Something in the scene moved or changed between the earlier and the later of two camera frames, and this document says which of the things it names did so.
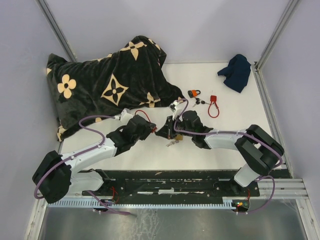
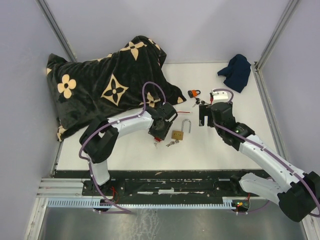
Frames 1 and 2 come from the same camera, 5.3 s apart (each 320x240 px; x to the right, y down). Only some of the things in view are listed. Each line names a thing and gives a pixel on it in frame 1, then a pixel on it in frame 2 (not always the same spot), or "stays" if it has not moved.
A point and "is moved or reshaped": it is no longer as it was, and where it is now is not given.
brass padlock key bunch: [172, 142] stays
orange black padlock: [192, 93] stays
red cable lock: [154, 127] is moved or reshaped
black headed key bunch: [198, 102] stays
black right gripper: [167, 131] to [204, 110]
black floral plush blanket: [87, 91] stays
